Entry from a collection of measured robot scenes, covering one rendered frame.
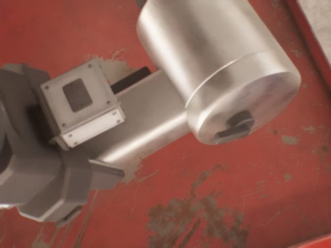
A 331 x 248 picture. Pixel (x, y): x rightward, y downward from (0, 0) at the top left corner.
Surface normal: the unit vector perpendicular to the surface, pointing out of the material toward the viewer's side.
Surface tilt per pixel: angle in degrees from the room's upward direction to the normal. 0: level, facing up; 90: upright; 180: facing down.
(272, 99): 84
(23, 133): 54
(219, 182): 0
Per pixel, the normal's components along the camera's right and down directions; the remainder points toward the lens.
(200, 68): -0.54, -0.15
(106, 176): 0.44, 0.79
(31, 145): 0.69, -0.60
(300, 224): 0.00, -0.37
